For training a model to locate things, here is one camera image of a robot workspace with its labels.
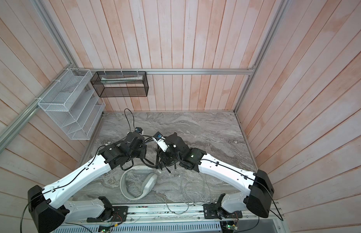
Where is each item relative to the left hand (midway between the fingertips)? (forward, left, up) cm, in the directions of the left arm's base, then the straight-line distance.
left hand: (143, 150), depth 77 cm
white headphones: (-16, -3, -10) cm, 19 cm away
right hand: (0, -9, +4) cm, 10 cm away
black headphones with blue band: (-8, -9, +1) cm, 12 cm away
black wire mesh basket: (+51, +23, +7) cm, 57 cm away
